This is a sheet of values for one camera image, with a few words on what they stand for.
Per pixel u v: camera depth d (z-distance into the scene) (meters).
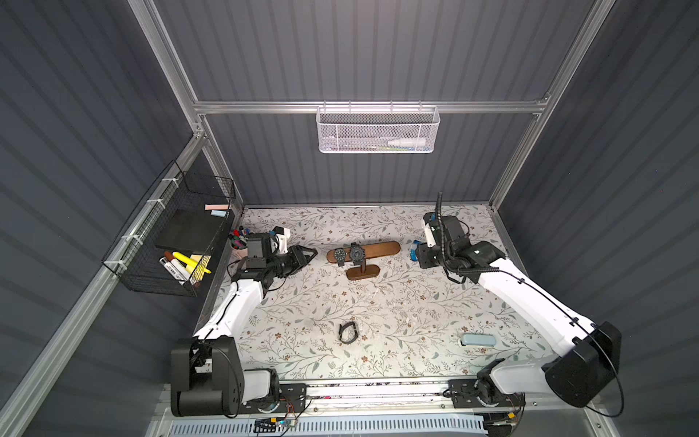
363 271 0.97
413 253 0.87
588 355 0.39
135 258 0.63
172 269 0.67
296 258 0.74
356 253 0.86
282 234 0.79
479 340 0.83
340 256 0.86
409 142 0.87
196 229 0.76
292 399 0.73
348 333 0.85
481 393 0.68
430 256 0.72
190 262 0.69
